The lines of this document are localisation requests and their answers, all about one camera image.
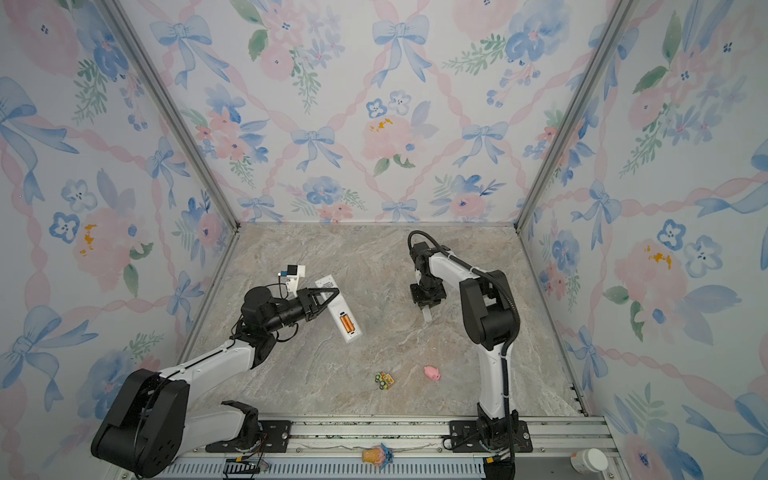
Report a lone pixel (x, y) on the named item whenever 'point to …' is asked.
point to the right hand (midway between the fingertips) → (424, 303)
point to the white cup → (590, 460)
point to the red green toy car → (385, 380)
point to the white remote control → (340, 311)
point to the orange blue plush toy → (379, 455)
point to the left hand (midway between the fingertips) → (339, 293)
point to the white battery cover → (427, 314)
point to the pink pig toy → (432, 372)
